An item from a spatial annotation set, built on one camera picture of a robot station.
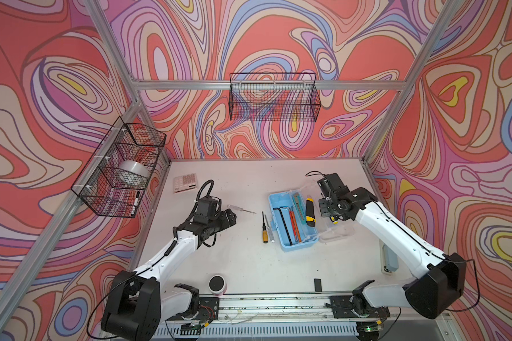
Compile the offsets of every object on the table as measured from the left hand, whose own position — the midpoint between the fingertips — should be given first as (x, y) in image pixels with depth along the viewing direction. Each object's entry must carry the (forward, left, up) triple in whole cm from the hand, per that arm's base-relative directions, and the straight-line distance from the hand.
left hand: (231, 217), depth 87 cm
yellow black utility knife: (+2, -33, 0) cm, 33 cm away
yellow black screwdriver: (-3, -41, +3) cm, 41 cm away
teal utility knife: (+6, -29, -1) cm, 30 cm away
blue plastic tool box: (+12, -23, -5) cm, 27 cm away
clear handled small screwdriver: (-1, -16, -9) cm, 18 cm away
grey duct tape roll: (+3, +31, +25) cm, 40 cm away
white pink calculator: (+24, +27, -7) cm, 37 cm away
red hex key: (-4, -28, -9) cm, 29 cm away
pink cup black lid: (-25, +4, -4) cm, 25 cm away
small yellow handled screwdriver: (-3, -14, -8) cm, 16 cm away
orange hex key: (0, -28, -8) cm, 30 cm away
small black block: (-24, -33, -9) cm, 42 cm away
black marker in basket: (-2, +31, +17) cm, 35 cm away
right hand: (-1, -40, +8) cm, 40 cm away
